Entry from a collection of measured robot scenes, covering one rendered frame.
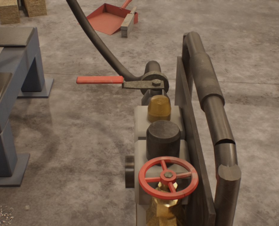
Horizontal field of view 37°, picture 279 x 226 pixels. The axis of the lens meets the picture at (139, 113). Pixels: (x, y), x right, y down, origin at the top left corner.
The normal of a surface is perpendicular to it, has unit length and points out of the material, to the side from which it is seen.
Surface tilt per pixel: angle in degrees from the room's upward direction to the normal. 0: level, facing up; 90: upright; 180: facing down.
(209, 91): 26
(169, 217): 90
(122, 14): 90
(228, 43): 0
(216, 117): 15
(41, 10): 90
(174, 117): 0
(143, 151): 0
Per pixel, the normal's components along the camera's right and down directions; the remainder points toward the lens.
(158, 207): -0.37, 0.52
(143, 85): 0.00, -0.83
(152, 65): -0.26, -0.76
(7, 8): 0.26, 0.55
